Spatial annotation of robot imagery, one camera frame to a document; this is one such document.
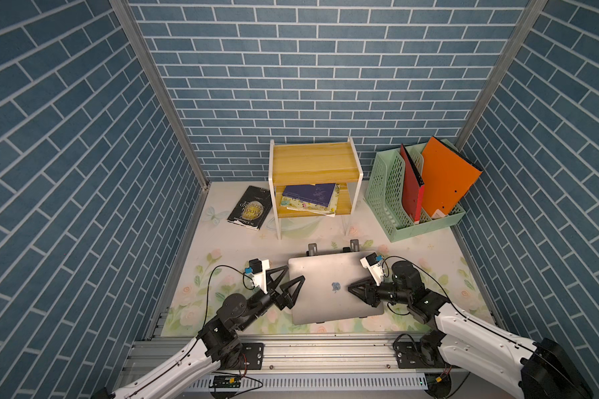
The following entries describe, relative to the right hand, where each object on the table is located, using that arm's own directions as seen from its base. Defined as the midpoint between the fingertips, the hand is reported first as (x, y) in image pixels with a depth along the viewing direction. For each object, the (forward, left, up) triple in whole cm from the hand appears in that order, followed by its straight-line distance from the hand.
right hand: (353, 289), depth 78 cm
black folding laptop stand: (+18, -1, -5) cm, 19 cm away
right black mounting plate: (-16, -17, -8) cm, 25 cm away
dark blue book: (+33, +13, +9) cm, 36 cm away
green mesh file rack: (+36, -13, +6) cm, 39 cm away
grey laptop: (-1, +9, -4) cm, 10 cm away
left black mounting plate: (-20, +30, -9) cm, 37 cm away
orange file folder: (+40, -34, +15) cm, 54 cm away
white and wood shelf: (+32, +20, +24) cm, 45 cm away
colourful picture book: (+27, +21, +8) cm, 35 cm away
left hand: (-2, +16, +10) cm, 19 cm away
